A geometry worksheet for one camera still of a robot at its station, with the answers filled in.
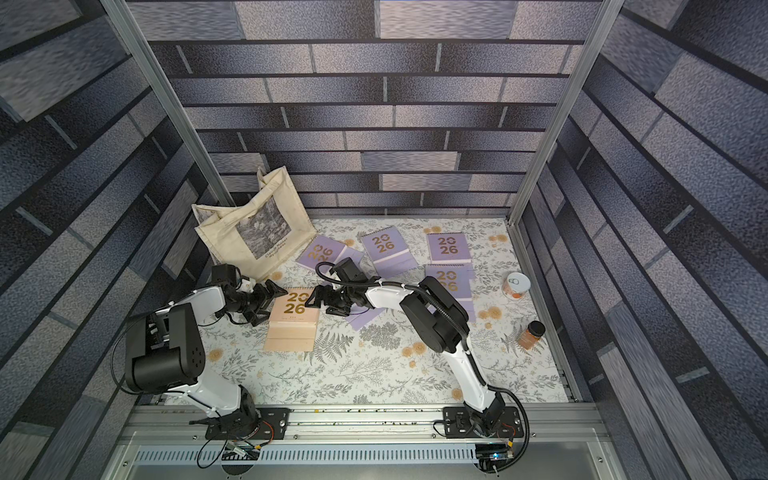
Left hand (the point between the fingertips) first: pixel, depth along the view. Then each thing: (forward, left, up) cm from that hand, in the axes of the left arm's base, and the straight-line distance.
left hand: (281, 298), depth 93 cm
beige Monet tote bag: (+17, +7, +10) cm, 21 cm away
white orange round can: (+5, -76, +1) cm, 76 cm away
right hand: (-3, -11, -1) cm, 11 cm away
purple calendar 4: (+23, -57, -2) cm, 62 cm away
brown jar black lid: (-13, -75, +6) cm, 76 cm away
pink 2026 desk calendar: (-8, -5, -3) cm, 10 cm away
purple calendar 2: (+22, -10, -3) cm, 24 cm away
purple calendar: (-5, -26, -3) cm, 26 cm away
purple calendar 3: (+21, -34, -3) cm, 40 cm away
